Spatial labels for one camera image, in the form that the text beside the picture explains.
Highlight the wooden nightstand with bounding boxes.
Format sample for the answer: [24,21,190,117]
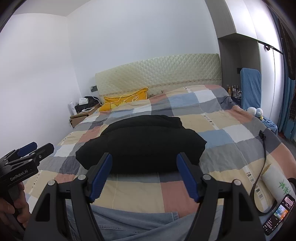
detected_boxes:
[69,104,101,128]

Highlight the black puffer jacket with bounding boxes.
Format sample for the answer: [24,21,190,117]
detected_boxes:
[76,115,207,175]

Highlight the cream quilted headboard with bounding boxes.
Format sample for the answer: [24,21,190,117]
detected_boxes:
[95,54,222,99]

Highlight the black clothes on nightstand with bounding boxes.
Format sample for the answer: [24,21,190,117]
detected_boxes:
[75,96,100,113]

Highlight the smartphone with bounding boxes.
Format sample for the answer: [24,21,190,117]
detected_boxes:
[263,194,295,235]

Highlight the white tissue box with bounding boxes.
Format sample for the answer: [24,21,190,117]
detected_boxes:
[78,97,89,105]

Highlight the white plush toy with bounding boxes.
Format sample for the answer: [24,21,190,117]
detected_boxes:
[247,107,263,120]

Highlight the blue jeans legs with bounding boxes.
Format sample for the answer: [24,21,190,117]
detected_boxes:
[66,200,224,241]

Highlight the white bottle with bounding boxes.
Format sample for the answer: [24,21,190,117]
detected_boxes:
[69,101,77,115]

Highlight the wall socket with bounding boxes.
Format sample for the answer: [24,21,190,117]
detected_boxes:
[90,85,98,92]

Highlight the yellow pillow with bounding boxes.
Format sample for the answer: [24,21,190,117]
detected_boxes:
[99,87,149,111]

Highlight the bottles on side table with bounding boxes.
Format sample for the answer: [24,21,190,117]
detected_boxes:
[227,85,241,99]

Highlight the white paper roll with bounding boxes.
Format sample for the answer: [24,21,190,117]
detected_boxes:
[261,164,295,203]

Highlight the left hand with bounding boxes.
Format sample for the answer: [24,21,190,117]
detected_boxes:
[0,182,31,230]

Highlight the blue curtain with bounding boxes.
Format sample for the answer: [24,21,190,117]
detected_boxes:
[271,11,295,141]

